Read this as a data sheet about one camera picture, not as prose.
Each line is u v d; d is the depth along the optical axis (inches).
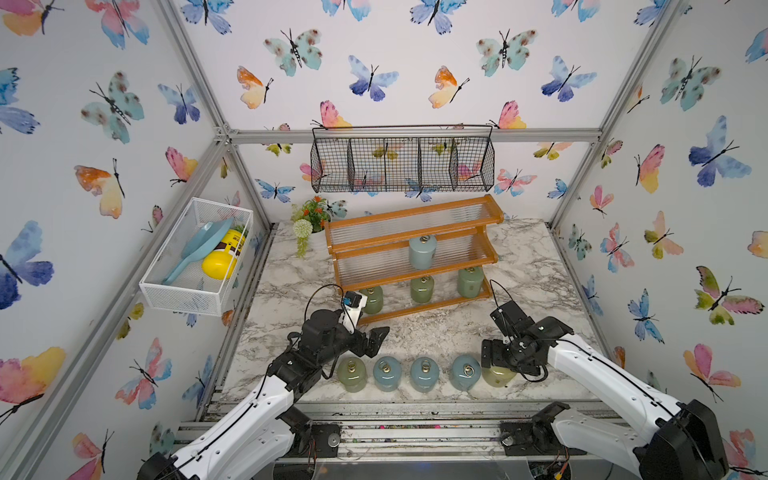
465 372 30.2
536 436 25.9
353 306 26.4
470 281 36.8
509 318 25.4
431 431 30.2
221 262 27.5
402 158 38.7
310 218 41.0
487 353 29.2
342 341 26.2
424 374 30.4
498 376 30.6
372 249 35.9
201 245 26.4
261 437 22.8
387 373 30.4
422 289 36.3
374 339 27.1
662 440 15.2
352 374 30.4
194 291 23.8
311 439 28.7
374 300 35.8
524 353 22.6
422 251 33.3
